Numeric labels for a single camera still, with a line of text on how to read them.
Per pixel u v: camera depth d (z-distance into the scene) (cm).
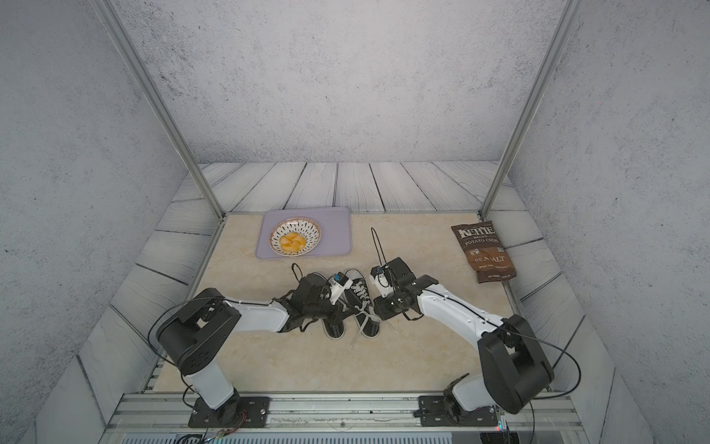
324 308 79
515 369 42
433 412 72
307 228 115
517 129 94
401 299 62
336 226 118
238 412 68
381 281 76
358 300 93
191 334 47
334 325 85
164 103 88
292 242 107
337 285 81
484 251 106
